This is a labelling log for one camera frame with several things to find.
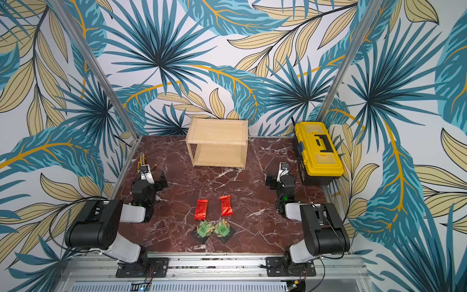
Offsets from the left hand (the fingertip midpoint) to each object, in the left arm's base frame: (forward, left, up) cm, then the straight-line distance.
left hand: (154, 174), depth 92 cm
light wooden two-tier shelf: (+12, -34, +12) cm, 38 cm away
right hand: (+2, -64, +1) cm, 64 cm away
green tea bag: (-24, -27, -8) cm, 37 cm away
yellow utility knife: (+15, +13, -7) cm, 21 cm away
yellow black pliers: (+10, +14, -7) cm, 18 cm away
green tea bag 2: (-24, -36, -8) cm, 44 cm away
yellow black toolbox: (+4, -82, +9) cm, 82 cm away
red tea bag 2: (-15, -37, -6) cm, 41 cm away
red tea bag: (-15, -25, -7) cm, 30 cm away
